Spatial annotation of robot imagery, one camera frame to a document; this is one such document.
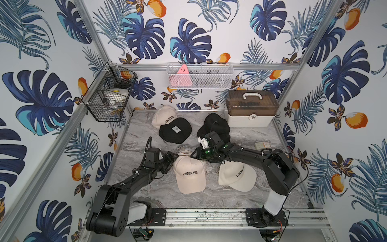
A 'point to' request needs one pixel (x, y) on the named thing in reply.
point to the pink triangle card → (182, 78)
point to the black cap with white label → (179, 130)
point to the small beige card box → (262, 145)
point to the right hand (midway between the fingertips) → (192, 156)
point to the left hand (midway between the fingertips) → (176, 157)
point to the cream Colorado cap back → (164, 115)
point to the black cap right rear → (213, 122)
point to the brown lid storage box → (251, 108)
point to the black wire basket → (107, 96)
